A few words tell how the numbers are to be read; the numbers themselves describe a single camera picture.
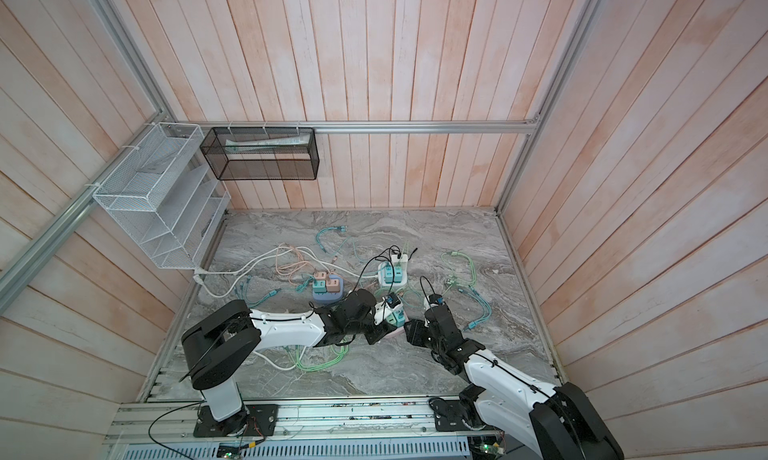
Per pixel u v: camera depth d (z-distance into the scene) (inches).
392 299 29.5
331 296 36.5
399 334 34.4
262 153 40.6
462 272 40.1
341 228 45.0
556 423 16.2
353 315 27.1
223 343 19.8
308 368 32.2
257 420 28.8
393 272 36.8
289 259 41.7
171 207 31.3
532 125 36.6
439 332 26.4
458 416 28.8
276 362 32.8
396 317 32.9
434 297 31.0
